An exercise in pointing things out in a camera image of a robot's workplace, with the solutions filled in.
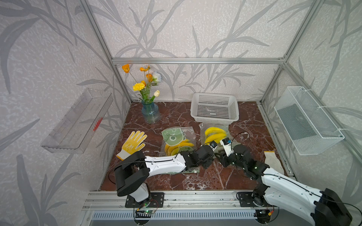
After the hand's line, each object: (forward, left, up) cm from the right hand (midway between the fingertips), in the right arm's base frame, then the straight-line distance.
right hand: (216, 152), depth 82 cm
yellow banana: (+18, 0, -3) cm, 18 cm away
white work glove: (-3, -37, -9) cm, 38 cm away
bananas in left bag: (+4, +28, -5) cm, 28 cm away
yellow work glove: (+10, +54, -7) cm, 56 cm away
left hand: (-2, +4, -2) cm, 5 cm away
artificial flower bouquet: (+34, +43, +22) cm, 59 cm away
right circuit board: (-30, -22, -12) cm, 39 cm away
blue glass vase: (+30, +44, +3) cm, 53 cm away
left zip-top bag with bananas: (+10, +24, -3) cm, 27 cm away
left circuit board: (-29, +38, -10) cm, 49 cm away
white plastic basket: (+43, -5, -8) cm, 44 cm away
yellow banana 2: (+12, -2, -4) cm, 13 cm away
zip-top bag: (+21, +6, -4) cm, 22 cm away
